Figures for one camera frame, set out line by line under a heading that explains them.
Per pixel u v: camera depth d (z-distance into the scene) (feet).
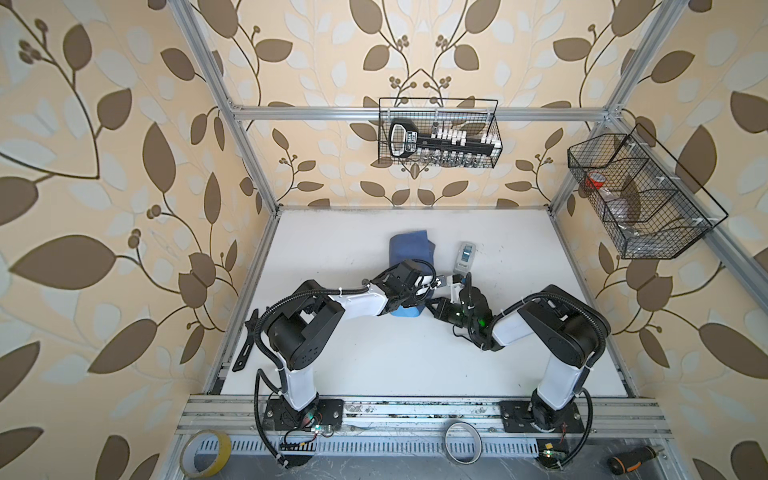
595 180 2.69
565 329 1.66
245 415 2.52
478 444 2.32
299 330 1.58
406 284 2.41
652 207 2.40
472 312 2.45
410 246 3.35
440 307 2.79
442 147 2.83
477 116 2.99
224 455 2.28
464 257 3.34
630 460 2.18
